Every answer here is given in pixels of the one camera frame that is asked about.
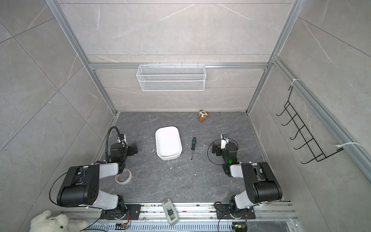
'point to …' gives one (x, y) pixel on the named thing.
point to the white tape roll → (117, 179)
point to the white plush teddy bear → (47, 223)
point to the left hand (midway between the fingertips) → (129, 141)
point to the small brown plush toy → (203, 114)
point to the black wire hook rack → (312, 147)
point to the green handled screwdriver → (193, 144)
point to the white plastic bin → (168, 143)
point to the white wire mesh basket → (171, 77)
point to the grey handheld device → (170, 212)
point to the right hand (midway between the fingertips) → (222, 141)
